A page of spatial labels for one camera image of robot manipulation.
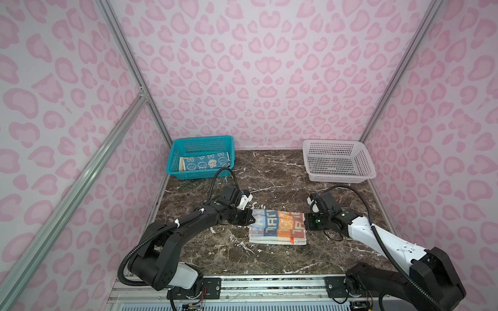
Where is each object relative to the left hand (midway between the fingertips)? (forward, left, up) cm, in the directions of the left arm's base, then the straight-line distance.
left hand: (256, 218), depth 84 cm
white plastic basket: (+37, -48, -8) cm, 62 cm away
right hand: (-2, -21, -1) cm, 21 cm away
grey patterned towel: (-3, -9, -3) cm, 10 cm away
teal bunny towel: (+37, +24, -4) cm, 44 cm away
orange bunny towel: (+34, +41, -3) cm, 53 cm away
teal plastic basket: (+46, +33, -1) cm, 57 cm away
